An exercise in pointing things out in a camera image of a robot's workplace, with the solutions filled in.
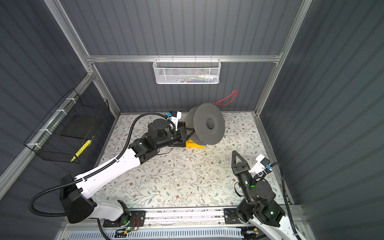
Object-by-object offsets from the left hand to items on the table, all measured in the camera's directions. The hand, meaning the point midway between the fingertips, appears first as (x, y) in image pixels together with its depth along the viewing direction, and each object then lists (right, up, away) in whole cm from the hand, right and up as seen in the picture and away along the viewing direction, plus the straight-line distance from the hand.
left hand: (195, 129), depth 68 cm
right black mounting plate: (+18, -43, +5) cm, 47 cm away
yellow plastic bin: (-3, -10, +27) cm, 29 cm away
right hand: (+17, -11, -5) cm, 21 cm away
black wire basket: (-64, -5, -5) cm, 64 cm away
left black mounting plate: (-31, -44, +4) cm, 54 cm away
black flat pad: (-63, +1, +11) cm, 63 cm away
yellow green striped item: (-53, -10, 0) cm, 54 cm away
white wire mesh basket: (-7, +48, +55) cm, 74 cm away
